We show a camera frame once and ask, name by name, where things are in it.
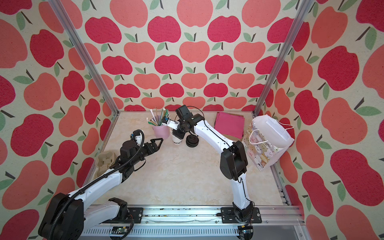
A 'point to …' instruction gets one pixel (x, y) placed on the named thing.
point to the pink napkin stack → (230, 124)
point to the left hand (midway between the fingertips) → (161, 142)
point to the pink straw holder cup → (162, 132)
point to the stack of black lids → (192, 141)
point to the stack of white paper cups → (176, 140)
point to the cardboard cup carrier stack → (104, 160)
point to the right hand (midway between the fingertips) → (178, 129)
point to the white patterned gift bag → (267, 140)
